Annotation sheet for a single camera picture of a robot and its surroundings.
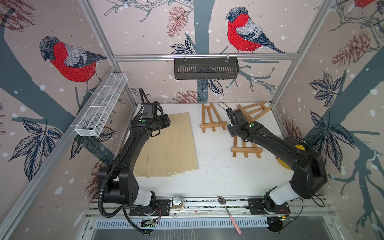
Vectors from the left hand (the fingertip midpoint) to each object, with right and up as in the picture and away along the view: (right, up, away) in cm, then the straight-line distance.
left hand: (171, 117), depth 84 cm
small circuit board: (-8, -51, -14) cm, 53 cm away
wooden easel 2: (+27, -6, +20) cm, 34 cm away
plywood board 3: (-1, -21, +9) cm, 23 cm away
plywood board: (-18, -30, +2) cm, 35 cm away
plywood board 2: (-3, -33, 0) cm, 33 cm away
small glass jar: (+6, -38, -18) cm, 43 cm away
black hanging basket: (+21, +34, +20) cm, 45 cm away
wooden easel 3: (+46, -21, +8) cm, 51 cm away
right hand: (+38, -4, +3) cm, 38 cm away
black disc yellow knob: (+75, -16, +1) cm, 76 cm away
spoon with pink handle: (+28, -44, -7) cm, 53 cm away
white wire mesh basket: (-36, +1, -10) cm, 38 cm away
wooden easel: (+53, +2, +27) cm, 59 cm away
